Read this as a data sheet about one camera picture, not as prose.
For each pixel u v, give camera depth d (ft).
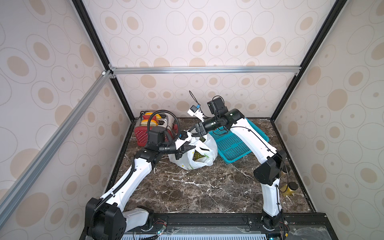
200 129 2.14
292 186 2.50
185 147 2.17
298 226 2.40
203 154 2.41
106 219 1.26
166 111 1.77
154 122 2.94
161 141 1.99
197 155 2.44
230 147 3.37
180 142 2.05
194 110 2.21
